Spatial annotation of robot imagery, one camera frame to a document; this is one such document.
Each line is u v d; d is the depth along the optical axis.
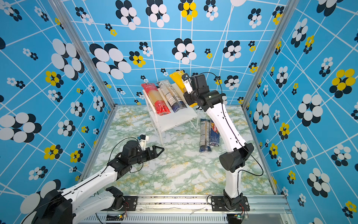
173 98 0.74
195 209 0.72
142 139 0.75
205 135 0.98
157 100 0.71
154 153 0.71
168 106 0.73
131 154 0.63
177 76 0.81
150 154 0.71
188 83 0.67
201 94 0.55
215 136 0.96
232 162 0.47
